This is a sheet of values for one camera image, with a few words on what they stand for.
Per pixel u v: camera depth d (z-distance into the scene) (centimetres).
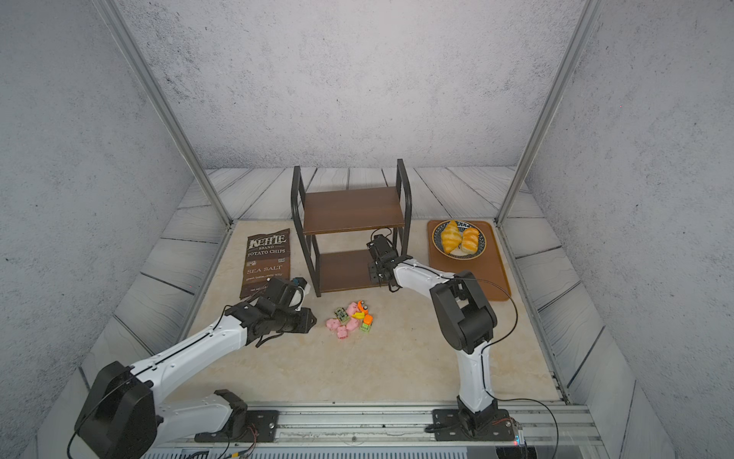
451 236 108
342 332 88
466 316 52
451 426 67
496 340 52
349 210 95
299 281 79
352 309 93
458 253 108
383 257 77
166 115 89
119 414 40
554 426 70
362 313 93
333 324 90
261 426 73
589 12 71
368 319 91
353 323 90
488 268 106
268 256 108
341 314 91
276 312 65
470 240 108
